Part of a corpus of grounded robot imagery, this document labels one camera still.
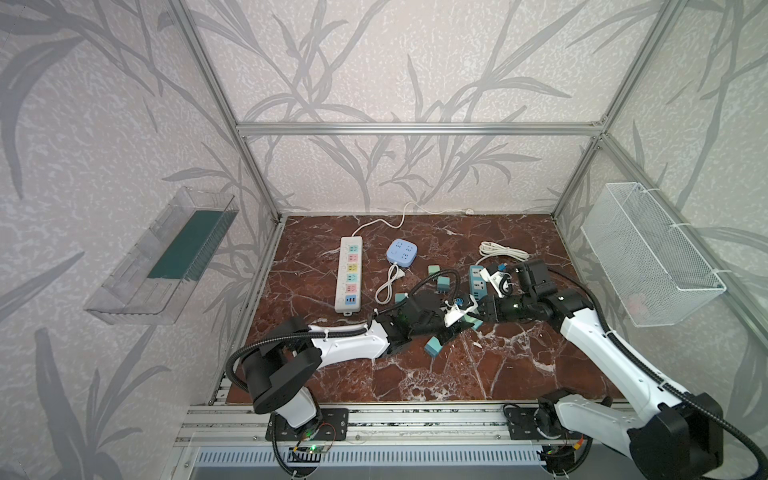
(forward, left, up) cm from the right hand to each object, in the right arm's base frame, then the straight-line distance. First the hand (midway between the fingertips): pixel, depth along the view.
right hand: (471, 303), depth 78 cm
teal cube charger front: (-7, +10, -13) cm, 17 cm away
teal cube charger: (+16, +4, -18) cm, 24 cm away
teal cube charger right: (-5, -1, -1) cm, 5 cm away
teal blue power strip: (+13, -6, -13) cm, 20 cm away
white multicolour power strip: (+18, +37, -13) cm, 43 cm away
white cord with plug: (+12, +24, -17) cm, 32 cm away
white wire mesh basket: (-1, -37, +16) cm, 40 cm away
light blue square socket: (+27, +19, -14) cm, 36 cm away
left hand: (-2, 0, -1) cm, 2 cm away
